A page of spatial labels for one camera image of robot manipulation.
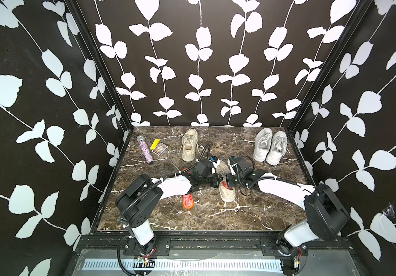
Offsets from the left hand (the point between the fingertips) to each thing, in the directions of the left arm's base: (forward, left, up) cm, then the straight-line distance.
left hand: (224, 176), depth 87 cm
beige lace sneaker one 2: (-9, -1, -3) cm, 9 cm away
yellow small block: (+30, +41, -8) cm, 52 cm away
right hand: (+1, -1, -2) cm, 2 cm away
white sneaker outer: (+20, -36, 0) cm, 41 cm away
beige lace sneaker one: (+27, +17, -1) cm, 32 cm away
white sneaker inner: (+22, -27, +1) cm, 35 cm away
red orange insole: (-9, +19, -7) cm, 22 cm away
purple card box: (+25, +37, -7) cm, 45 cm away
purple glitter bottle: (+23, +46, -5) cm, 51 cm away
